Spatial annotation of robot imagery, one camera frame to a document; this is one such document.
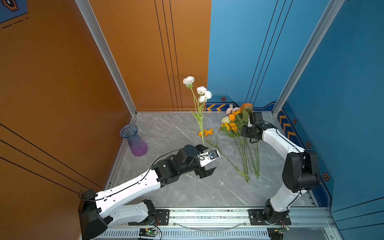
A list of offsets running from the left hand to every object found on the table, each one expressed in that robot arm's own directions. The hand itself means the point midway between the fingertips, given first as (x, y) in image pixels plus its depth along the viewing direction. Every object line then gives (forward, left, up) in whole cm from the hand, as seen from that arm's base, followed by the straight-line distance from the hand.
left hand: (210, 155), depth 70 cm
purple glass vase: (+16, +45, -20) cm, 52 cm away
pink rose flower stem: (+48, -19, -18) cm, 55 cm away
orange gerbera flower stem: (+38, -26, -3) cm, 46 cm away
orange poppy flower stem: (+27, +1, -19) cm, 34 cm away
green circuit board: (-28, +30, -24) cm, 48 cm away
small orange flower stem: (+33, -20, -21) cm, 44 cm away
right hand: (+24, -22, -12) cm, 35 cm away
